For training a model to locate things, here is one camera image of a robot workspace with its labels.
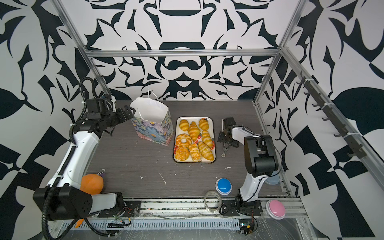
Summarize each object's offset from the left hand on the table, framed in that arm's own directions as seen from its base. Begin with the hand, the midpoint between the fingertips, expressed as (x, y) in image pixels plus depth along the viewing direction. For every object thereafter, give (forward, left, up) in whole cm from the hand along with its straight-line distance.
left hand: (127, 110), depth 77 cm
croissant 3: (+8, -41, -24) cm, 48 cm away
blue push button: (-31, -49, -28) cm, 64 cm away
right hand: (-3, -56, -28) cm, 62 cm away
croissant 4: (-3, -42, -26) cm, 50 cm away
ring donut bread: (-3, -24, -27) cm, 36 cm away
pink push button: (-42, -72, -27) cm, 88 cm away
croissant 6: (-12, -41, -24) cm, 49 cm away
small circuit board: (-49, -57, -29) cm, 81 cm away
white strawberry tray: (+5, -46, -28) cm, 54 cm away
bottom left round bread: (-13, -27, -25) cm, 39 cm away
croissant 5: (-10, -34, -25) cm, 43 cm away
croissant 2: (+3, -34, -25) cm, 43 cm away
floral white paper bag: (-5, -13, -3) cm, 14 cm away
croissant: (+8, -28, -25) cm, 38 cm away
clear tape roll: (-41, -42, -27) cm, 65 cm away
